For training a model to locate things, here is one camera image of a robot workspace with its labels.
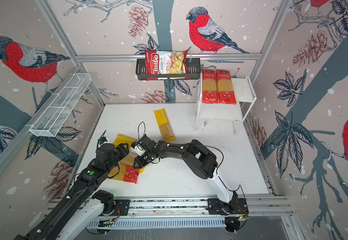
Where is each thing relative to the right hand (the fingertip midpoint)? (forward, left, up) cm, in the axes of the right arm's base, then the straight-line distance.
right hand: (134, 170), depth 84 cm
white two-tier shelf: (+30, -62, +29) cm, 74 cm away
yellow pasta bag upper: (+20, +13, +1) cm, 24 cm away
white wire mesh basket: (+10, +37, +31) cm, 49 cm away
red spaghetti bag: (+35, -43, +32) cm, 64 cm away
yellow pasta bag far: (+32, -15, -1) cm, 35 cm away
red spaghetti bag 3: (-2, +4, 0) cm, 5 cm away
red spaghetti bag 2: (+34, -51, +31) cm, 69 cm away
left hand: (+7, +3, +14) cm, 16 cm away
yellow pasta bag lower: (+4, +3, +3) cm, 6 cm away
